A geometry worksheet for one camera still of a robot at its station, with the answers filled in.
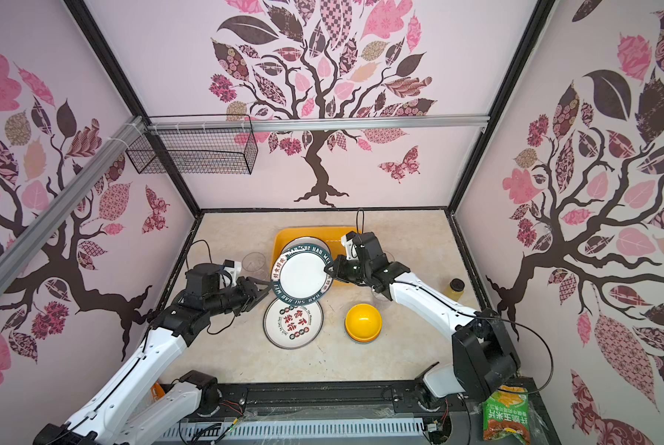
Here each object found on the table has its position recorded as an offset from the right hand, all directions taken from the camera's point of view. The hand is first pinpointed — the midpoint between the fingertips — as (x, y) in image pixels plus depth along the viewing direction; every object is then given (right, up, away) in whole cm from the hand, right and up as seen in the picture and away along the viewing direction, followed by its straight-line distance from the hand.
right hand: (325, 265), depth 80 cm
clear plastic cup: (-28, -1, +21) cm, 35 cm away
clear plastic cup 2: (+13, -5, -19) cm, 23 cm away
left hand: (-15, -7, -5) cm, 17 cm away
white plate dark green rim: (-8, -3, 0) cm, 9 cm away
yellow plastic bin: (+1, +9, +32) cm, 33 cm away
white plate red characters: (-11, -21, +7) cm, 25 cm away
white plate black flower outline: (-9, +7, +26) cm, 28 cm away
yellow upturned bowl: (+12, -19, +5) cm, 23 cm away
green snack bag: (+47, -36, -12) cm, 60 cm away
